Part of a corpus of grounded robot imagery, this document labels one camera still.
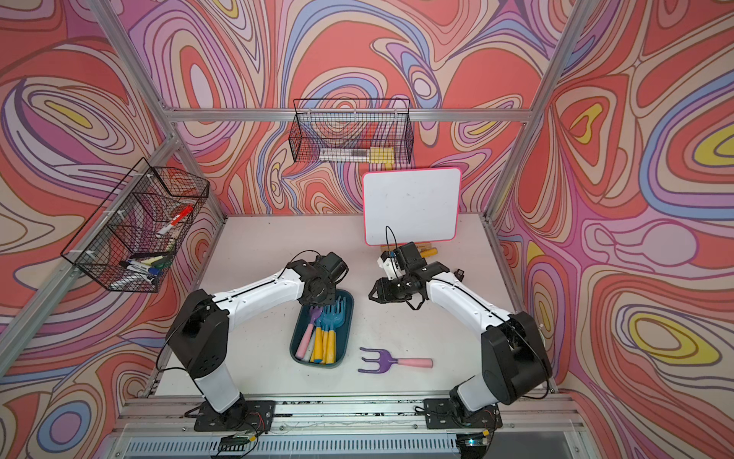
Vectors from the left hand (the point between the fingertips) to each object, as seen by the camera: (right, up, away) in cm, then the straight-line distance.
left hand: (328, 299), depth 89 cm
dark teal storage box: (-7, -6, -4) cm, 11 cm away
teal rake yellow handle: (-2, -12, -7) cm, 14 cm away
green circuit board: (-22, -33, -17) cm, 43 cm away
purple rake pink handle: (+18, -17, -7) cm, 25 cm away
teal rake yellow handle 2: (-1, -8, -3) cm, 9 cm away
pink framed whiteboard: (+28, +31, +11) cm, 43 cm away
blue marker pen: (-45, +12, -19) cm, 50 cm away
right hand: (+16, 0, -5) cm, 17 cm away
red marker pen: (-40, +24, -12) cm, 48 cm away
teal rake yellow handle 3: (+2, -5, -1) cm, 5 cm away
